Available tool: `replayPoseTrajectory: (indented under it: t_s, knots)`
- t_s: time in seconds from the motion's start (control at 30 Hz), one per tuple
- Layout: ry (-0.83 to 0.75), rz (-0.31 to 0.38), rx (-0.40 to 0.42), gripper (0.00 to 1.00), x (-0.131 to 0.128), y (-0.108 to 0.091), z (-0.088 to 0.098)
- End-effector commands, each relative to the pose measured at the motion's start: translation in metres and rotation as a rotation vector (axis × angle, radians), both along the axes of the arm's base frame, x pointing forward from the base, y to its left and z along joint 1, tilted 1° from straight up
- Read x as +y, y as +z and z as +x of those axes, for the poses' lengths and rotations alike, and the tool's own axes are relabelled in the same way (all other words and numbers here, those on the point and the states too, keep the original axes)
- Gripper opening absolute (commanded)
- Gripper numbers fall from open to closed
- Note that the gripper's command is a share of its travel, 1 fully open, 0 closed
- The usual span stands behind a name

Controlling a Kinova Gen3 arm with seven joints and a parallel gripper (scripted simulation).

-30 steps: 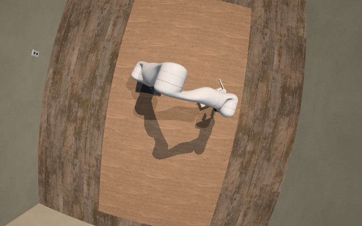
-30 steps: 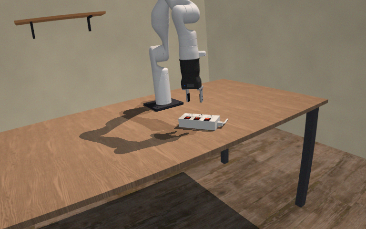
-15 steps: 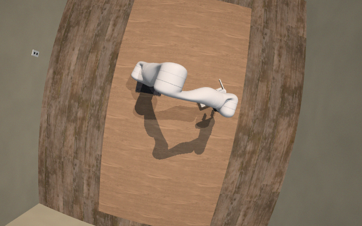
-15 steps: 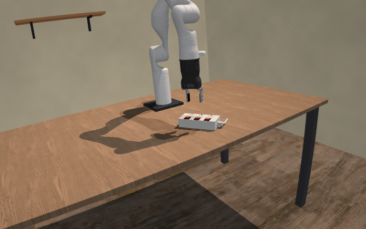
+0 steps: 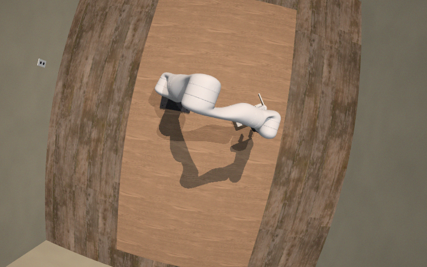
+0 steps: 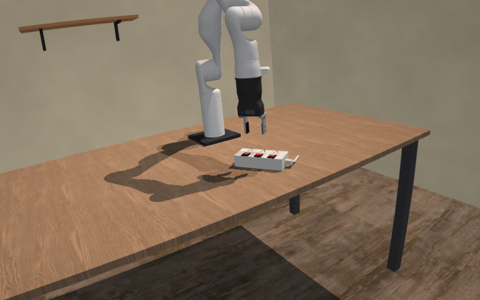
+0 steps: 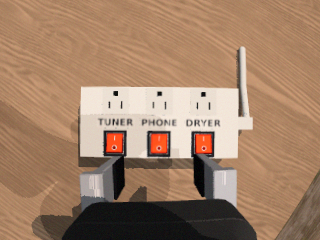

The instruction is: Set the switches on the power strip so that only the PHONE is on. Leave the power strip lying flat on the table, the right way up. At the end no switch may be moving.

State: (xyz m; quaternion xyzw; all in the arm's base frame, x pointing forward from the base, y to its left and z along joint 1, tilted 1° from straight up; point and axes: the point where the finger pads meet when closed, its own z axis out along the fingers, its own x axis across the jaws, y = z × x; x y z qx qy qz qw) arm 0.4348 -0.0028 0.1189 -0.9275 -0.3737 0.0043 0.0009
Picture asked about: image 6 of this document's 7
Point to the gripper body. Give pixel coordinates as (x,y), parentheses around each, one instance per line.
(249,87)

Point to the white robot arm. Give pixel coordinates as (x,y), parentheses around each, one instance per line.
(241,15)

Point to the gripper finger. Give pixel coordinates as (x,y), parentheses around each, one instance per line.
(263,124)
(246,124)

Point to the white power strip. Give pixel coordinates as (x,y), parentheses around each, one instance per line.
(263,159)

